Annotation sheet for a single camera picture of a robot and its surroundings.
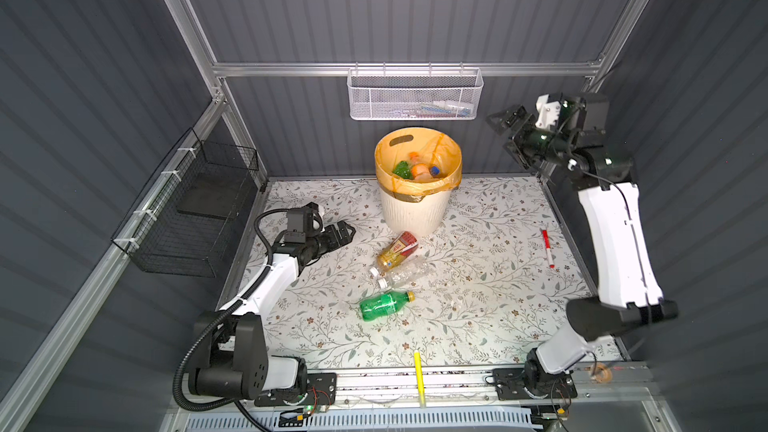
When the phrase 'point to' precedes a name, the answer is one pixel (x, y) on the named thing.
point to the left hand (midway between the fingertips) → (343, 234)
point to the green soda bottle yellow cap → (385, 304)
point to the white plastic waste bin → (418, 217)
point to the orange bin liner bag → (435, 148)
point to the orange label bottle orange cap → (420, 172)
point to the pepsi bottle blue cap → (435, 171)
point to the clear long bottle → (406, 272)
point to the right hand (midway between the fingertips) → (495, 130)
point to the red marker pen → (547, 244)
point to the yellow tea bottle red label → (405, 244)
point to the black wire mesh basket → (187, 218)
